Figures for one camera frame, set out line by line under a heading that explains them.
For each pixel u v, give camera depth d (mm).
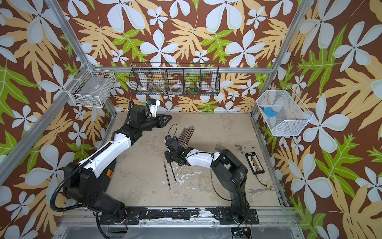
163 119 719
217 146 1011
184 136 1067
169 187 841
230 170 525
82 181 430
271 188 834
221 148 989
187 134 1076
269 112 853
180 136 1053
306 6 680
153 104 705
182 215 751
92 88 858
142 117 648
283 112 837
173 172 884
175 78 966
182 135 1063
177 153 703
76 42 802
